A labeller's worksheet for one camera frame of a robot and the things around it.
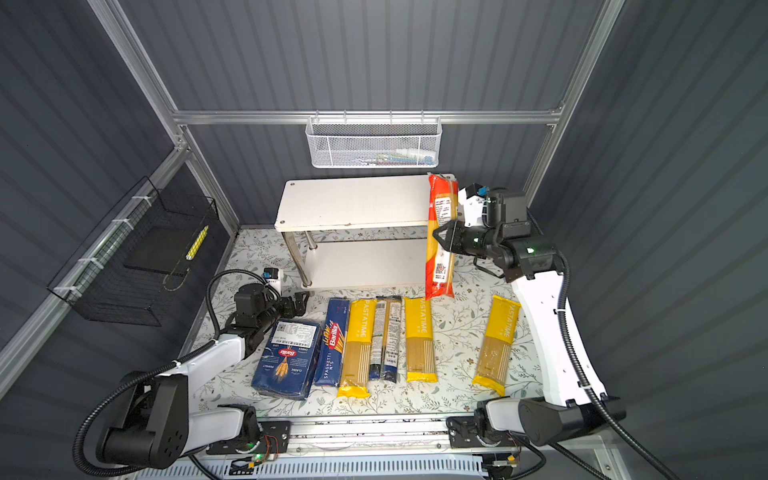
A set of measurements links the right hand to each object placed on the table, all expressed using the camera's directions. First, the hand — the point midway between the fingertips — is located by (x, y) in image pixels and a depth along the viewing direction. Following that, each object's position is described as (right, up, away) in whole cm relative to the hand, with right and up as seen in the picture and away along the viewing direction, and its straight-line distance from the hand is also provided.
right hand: (441, 235), depth 67 cm
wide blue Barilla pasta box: (-39, -33, +13) cm, 53 cm away
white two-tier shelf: (-23, +5, +53) cm, 58 cm away
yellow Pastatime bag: (-21, -30, +21) cm, 43 cm away
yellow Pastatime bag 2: (-3, -30, +22) cm, 37 cm away
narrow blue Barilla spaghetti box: (-28, -30, +19) cm, 46 cm away
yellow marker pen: (-63, -2, +11) cm, 64 cm away
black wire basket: (-76, -9, +5) cm, 76 cm away
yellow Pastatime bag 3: (+19, -31, +20) cm, 42 cm away
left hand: (-41, -16, +22) cm, 49 cm away
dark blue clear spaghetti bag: (-13, -31, +20) cm, 39 cm away
